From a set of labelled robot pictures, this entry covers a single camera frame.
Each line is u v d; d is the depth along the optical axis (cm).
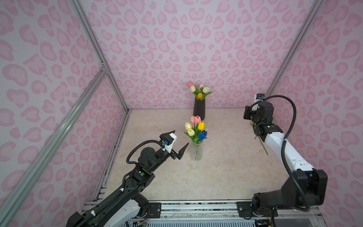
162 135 65
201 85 95
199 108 107
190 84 93
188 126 70
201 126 72
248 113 74
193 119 75
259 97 69
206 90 88
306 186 41
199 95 88
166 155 62
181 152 63
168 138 56
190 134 68
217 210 75
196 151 86
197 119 73
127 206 60
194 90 91
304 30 77
